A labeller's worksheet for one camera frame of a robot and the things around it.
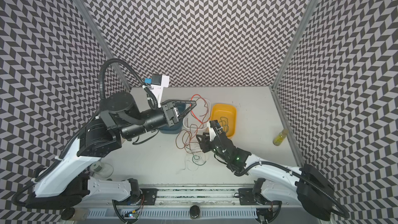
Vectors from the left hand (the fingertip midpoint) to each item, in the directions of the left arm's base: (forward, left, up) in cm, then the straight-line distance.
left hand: (194, 105), depth 43 cm
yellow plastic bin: (+31, -16, -52) cm, 63 cm away
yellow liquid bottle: (+11, -43, -45) cm, 63 cm away
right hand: (+9, 0, -35) cm, 36 cm away
